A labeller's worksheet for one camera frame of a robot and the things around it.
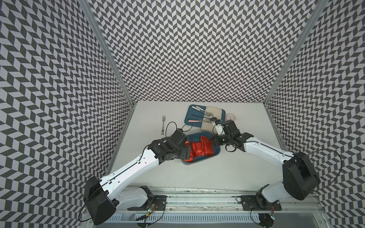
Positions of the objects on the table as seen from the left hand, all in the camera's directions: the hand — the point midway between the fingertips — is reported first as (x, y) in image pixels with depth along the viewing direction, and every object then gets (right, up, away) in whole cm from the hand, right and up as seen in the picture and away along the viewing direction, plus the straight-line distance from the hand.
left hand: (181, 152), depth 76 cm
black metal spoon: (+21, +18, +29) cm, 40 cm away
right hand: (+18, +4, +10) cm, 21 cm away
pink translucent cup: (+36, +19, +32) cm, 51 cm away
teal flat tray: (+6, +24, +40) cm, 47 cm away
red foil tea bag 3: (+6, 0, +2) cm, 7 cm away
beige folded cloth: (+27, +22, +36) cm, 50 cm away
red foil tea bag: (+16, +2, +8) cm, 18 cm away
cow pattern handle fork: (-16, +16, +32) cm, 39 cm away
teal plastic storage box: (+8, +8, +4) cm, 12 cm away
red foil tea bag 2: (+9, +1, +3) cm, 9 cm away
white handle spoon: (+20, +21, +36) cm, 46 cm away
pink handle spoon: (+17, +16, +29) cm, 38 cm away
